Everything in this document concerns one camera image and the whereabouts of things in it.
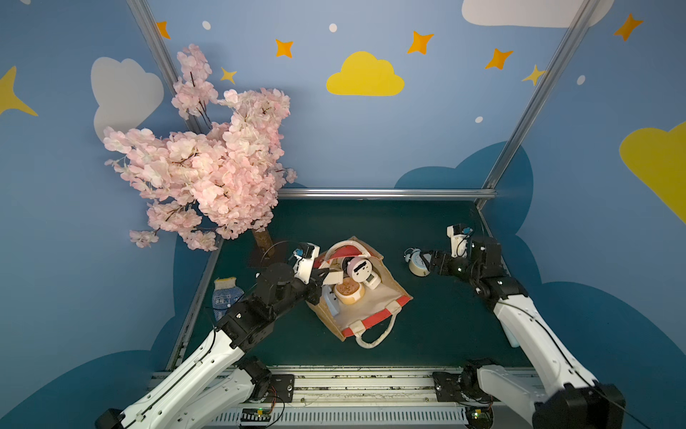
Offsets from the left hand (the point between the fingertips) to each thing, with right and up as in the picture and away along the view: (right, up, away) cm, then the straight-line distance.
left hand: (327, 266), depth 70 cm
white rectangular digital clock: (+10, -4, +19) cm, 22 cm away
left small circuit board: (-20, -42, +3) cm, 47 cm away
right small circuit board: (+42, -43, +3) cm, 60 cm away
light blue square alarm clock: (0, -13, +15) cm, 20 cm away
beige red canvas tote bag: (+12, -16, +6) cm, 21 cm away
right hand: (+33, +3, +11) cm, 35 cm away
